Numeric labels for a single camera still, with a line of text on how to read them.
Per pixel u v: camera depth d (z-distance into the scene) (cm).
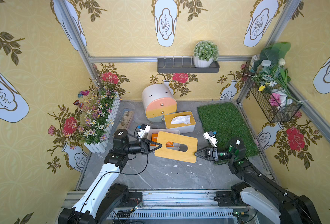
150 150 65
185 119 90
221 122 106
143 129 68
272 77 75
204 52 74
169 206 73
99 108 93
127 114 109
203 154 69
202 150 67
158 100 89
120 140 58
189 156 67
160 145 67
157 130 70
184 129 95
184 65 92
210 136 68
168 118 98
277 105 68
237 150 59
